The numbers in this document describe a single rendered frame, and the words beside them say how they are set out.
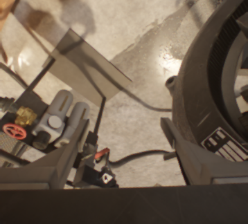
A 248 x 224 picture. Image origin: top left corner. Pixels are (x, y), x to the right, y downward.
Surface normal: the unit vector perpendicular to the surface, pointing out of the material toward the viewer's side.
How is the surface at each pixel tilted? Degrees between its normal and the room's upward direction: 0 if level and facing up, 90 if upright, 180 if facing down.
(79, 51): 0
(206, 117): 90
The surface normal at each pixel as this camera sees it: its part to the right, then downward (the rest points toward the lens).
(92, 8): -0.09, 0.65
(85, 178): 0.69, -0.51
